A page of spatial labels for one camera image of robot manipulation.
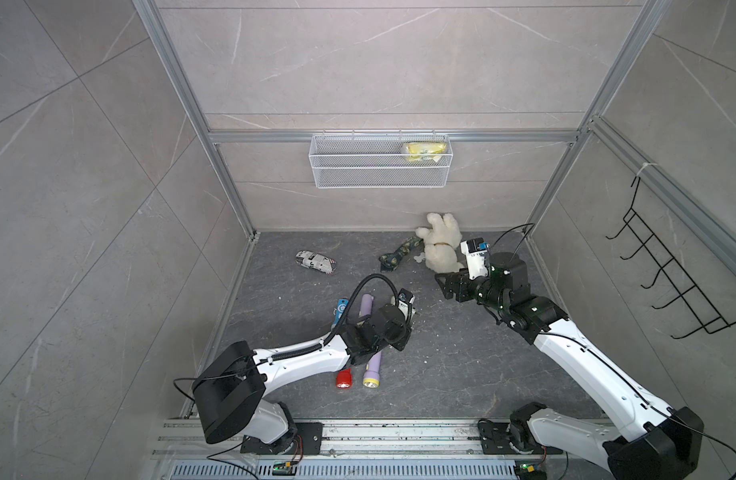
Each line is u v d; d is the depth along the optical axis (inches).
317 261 42.1
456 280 25.9
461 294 26.0
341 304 37.6
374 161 39.4
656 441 14.6
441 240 40.9
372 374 31.9
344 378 31.5
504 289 22.1
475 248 25.4
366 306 36.6
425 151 33.1
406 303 27.5
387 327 24.1
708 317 23.3
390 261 42.1
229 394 16.5
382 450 28.7
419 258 43.6
